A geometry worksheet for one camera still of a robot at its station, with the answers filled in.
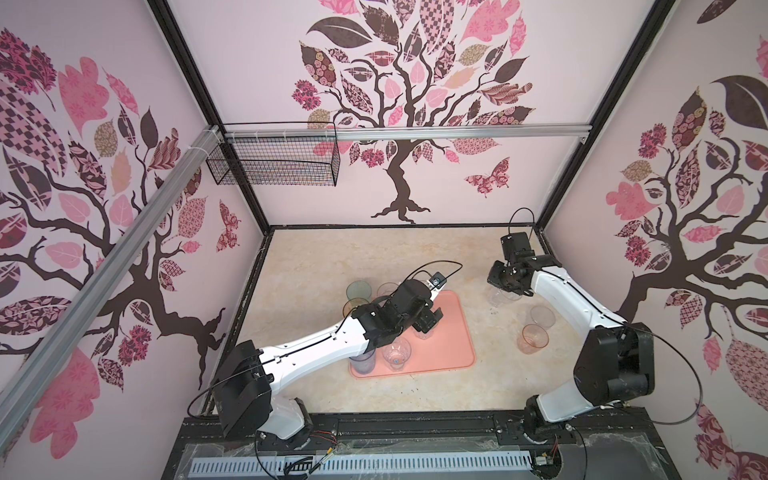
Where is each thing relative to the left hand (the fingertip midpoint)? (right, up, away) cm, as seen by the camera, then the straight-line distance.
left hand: (425, 301), depth 78 cm
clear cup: (-7, -17, +9) cm, 21 cm away
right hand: (+24, +6, +11) cm, 27 cm away
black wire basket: (-56, +51, +44) cm, 88 cm away
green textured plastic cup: (-20, +1, +14) cm, 24 cm away
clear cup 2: (+1, -12, +10) cm, 16 cm away
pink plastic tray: (+8, -16, +13) cm, 22 cm away
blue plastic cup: (-17, -17, -1) cm, 23 cm away
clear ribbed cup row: (+23, 0, +9) cm, 25 cm away
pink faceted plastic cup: (+33, -13, +10) cm, 37 cm away
